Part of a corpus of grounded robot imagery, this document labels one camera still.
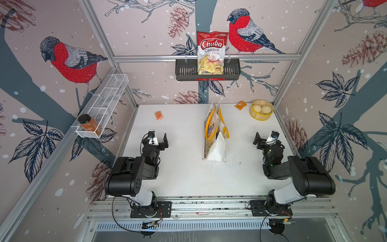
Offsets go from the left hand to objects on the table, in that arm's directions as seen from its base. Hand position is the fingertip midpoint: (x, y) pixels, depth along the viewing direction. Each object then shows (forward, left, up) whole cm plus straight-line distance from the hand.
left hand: (159, 131), depth 90 cm
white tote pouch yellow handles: (-7, -33, +7) cm, 34 cm away
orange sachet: (+34, -59, -12) cm, 69 cm away
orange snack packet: (+23, +7, -12) cm, 26 cm away
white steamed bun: (+25, -68, -6) cm, 73 cm away
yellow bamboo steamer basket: (+19, -68, -9) cm, 71 cm away
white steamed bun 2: (+24, -75, -7) cm, 79 cm away
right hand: (0, -64, -1) cm, 65 cm away
